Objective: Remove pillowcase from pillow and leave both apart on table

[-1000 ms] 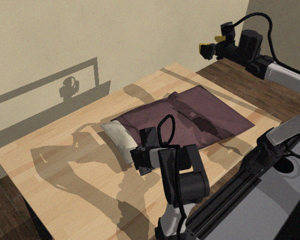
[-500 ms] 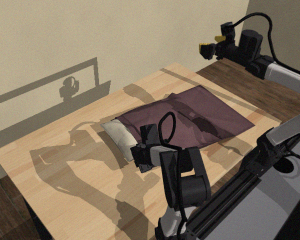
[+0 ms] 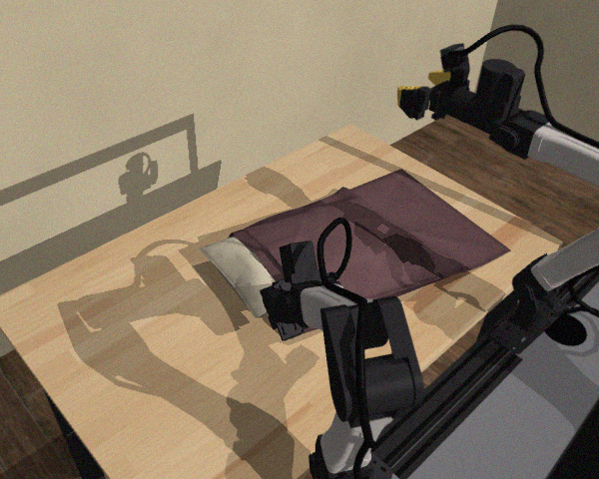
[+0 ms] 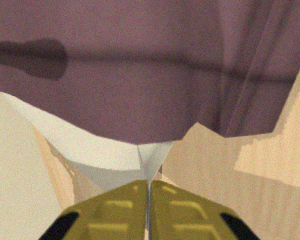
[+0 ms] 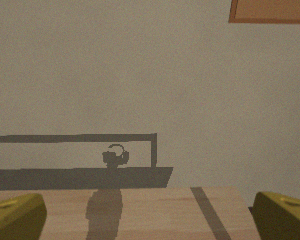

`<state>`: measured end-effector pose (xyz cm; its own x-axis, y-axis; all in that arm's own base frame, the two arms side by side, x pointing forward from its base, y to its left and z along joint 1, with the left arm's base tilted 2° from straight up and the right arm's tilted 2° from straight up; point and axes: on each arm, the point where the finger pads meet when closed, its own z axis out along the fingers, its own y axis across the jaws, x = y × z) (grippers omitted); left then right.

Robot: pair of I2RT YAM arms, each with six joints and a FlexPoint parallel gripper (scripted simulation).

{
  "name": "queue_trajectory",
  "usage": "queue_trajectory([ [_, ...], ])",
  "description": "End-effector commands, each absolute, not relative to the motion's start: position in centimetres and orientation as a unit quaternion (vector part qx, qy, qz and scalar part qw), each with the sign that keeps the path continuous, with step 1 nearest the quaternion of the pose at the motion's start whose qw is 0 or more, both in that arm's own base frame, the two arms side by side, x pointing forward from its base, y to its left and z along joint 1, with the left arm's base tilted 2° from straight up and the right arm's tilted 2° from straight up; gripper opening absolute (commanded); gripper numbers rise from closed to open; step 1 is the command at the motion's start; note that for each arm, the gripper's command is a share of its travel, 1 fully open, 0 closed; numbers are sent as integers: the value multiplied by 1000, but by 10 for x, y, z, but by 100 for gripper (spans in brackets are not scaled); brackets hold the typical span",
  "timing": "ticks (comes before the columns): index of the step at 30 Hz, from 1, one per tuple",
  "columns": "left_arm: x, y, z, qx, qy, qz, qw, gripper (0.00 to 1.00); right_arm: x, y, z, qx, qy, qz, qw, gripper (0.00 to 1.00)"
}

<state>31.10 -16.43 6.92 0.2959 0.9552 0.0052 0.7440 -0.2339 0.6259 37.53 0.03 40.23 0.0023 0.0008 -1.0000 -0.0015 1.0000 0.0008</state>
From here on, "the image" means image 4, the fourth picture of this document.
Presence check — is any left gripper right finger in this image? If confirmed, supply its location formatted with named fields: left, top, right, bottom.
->
left=151, top=180, right=240, bottom=240

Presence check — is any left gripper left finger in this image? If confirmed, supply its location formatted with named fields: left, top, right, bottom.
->
left=58, top=180, right=147, bottom=240

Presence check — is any cream pillow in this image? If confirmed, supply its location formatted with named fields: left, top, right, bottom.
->
left=0, top=92, right=174, bottom=240

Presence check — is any maroon pillowcase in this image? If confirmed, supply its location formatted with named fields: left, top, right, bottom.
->
left=0, top=0, right=300, bottom=145

